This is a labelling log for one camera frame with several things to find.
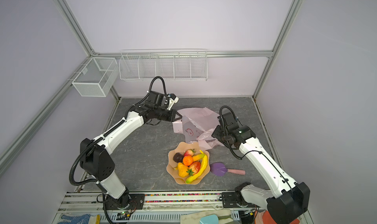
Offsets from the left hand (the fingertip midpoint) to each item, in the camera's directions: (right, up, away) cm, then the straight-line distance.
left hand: (181, 117), depth 80 cm
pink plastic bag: (+8, -5, +1) cm, 10 cm away
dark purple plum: (-2, -23, +2) cm, 23 cm away
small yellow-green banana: (+9, -22, +1) cm, 24 cm away
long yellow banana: (+12, -27, +1) cm, 30 cm away
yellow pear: (+1, -28, -3) cm, 28 cm away
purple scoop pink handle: (+21, -30, +3) cm, 37 cm away
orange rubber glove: (+41, -48, -11) cm, 64 cm away
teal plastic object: (+15, -47, -12) cm, 51 cm away
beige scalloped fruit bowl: (-1, -19, +7) cm, 20 cm away
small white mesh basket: (-64, +26, +23) cm, 73 cm away
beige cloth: (+21, -47, -10) cm, 52 cm away
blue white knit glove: (-47, -48, -11) cm, 68 cm away
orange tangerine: (+3, -24, 0) cm, 24 cm away
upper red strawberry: (+4, -21, +5) cm, 22 cm away
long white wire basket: (-8, +35, +18) cm, 40 cm away
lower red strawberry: (+7, -26, -5) cm, 27 cm away
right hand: (+19, -9, -2) cm, 21 cm away
